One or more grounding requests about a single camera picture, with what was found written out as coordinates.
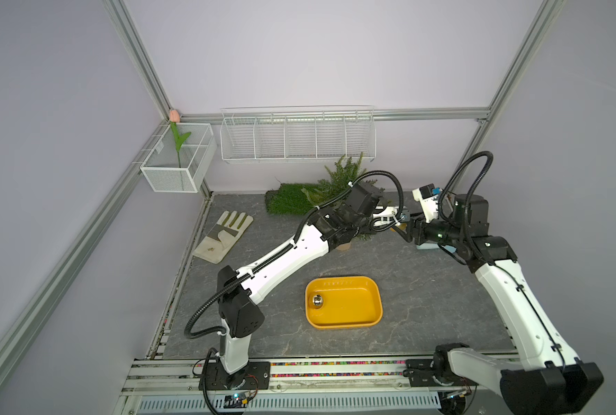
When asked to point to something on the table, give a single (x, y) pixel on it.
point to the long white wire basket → (298, 134)
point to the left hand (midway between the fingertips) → (374, 203)
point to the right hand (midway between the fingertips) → (397, 219)
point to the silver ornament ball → (317, 300)
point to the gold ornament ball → (402, 226)
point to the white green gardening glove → (222, 236)
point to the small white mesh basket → (161, 167)
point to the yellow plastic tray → (348, 302)
